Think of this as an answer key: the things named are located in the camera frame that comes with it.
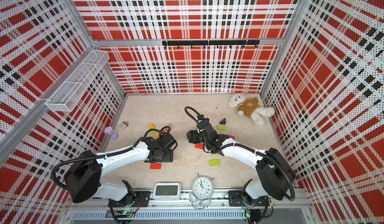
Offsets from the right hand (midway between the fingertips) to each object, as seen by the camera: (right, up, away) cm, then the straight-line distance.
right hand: (194, 133), depth 85 cm
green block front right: (+12, -17, +2) cm, 21 cm away
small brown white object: (-49, +3, +17) cm, 52 cm away
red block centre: (+3, -9, +8) cm, 13 cm away
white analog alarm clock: (+5, -26, -11) cm, 29 cm away
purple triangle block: (+19, +5, +17) cm, 26 cm away
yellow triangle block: (-30, +2, +15) cm, 33 cm away
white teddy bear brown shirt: (+38, +15, +17) cm, 45 cm away
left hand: (-16, -14, 0) cm, 21 cm away
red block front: (-22, -19, -1) cm, 29 cm away
